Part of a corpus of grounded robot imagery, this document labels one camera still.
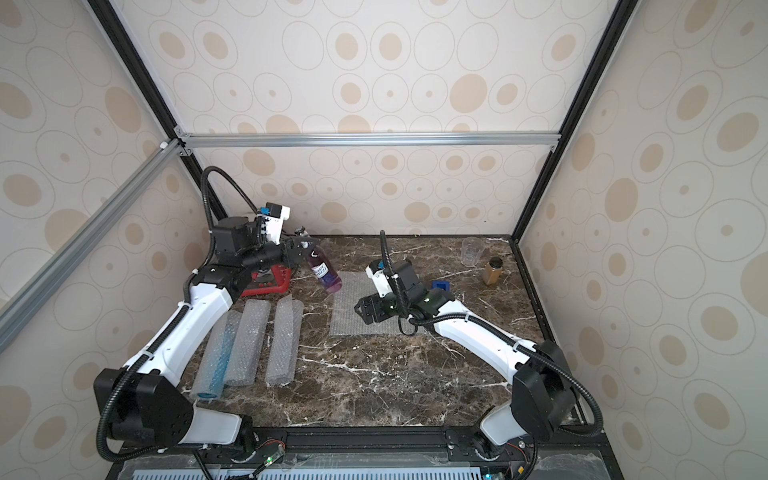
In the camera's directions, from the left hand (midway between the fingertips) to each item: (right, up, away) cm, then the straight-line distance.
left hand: (319, 238), depth 74 cm
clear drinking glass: (+48, -1, +39) cm, 62 cm away
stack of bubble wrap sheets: (+3, -25, +23) cm, 34 cm away
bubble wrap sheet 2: (-13, -29, +11) cm, 34 cm away
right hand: (+15, -16, +7) cm, 23 cm away
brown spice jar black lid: (+52, -9, +26) cm, 59 cm away
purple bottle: (0, -8, +4) cm, 9 cm away
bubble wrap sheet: (-23, -32, +9) cm, 40 cm away
